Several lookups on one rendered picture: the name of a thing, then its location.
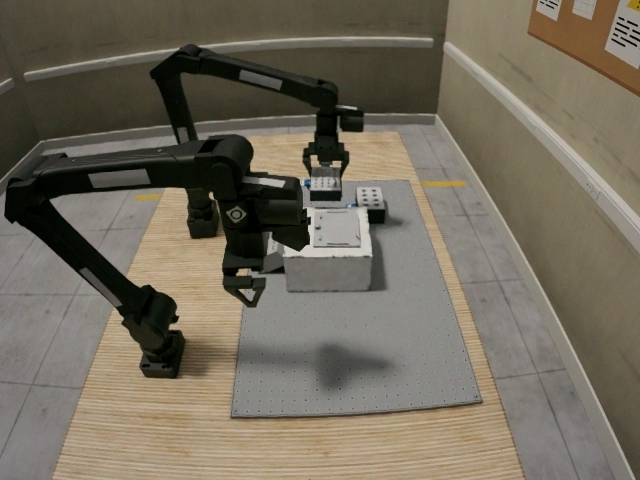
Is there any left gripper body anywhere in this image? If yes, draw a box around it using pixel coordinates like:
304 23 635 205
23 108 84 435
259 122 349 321
303 130 350 162

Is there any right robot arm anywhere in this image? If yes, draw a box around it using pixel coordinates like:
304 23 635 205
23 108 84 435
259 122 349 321
4 134 310 374

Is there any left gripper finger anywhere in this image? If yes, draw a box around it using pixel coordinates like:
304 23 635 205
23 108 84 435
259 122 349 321
340 161 350 179
302 155 311 178

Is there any grey work mat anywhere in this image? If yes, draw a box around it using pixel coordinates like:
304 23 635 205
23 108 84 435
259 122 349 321
230 179 483 419

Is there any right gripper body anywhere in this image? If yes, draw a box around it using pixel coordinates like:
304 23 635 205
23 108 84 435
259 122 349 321
222 217 264 288

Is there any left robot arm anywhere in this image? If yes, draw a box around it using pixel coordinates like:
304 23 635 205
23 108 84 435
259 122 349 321
149 44 364 227

